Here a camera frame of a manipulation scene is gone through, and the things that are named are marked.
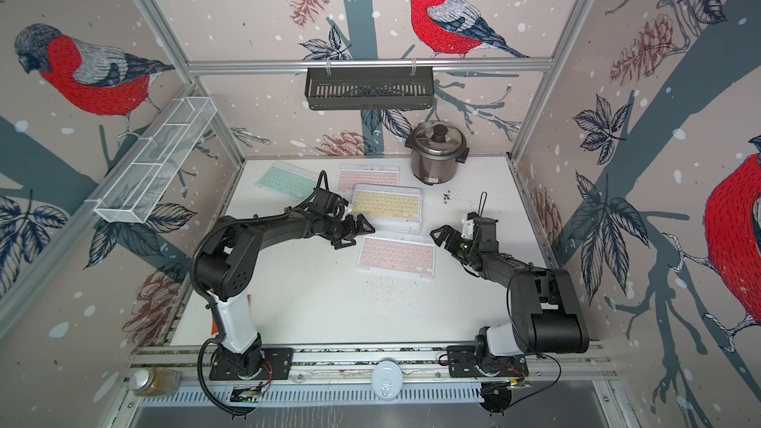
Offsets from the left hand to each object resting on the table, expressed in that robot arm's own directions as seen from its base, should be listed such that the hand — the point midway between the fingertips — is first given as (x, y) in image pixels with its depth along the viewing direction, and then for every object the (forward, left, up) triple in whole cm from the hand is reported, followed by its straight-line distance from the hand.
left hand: (371, 231), depth 93 cm
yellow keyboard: (+10, -6, -2) cm, 12 cm away
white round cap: (-39, -6, +1) cm, 40 cm away
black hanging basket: (+48, +1, +22) cm, 52 cm away
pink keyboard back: (+28, +1, -5) cm, 29 cm away
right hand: (-1, -23, -1) cm, 23 cm away
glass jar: (-40, +46, +3) cm, 61 cm away
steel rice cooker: (+26, -22, +12) cm, 36 cm away
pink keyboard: (-6, -10, -5) cm, 13 cm away
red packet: (-28, +42, -6) cm, 51 cm away
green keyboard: (+26, +34, -6) cm, 43 cm away
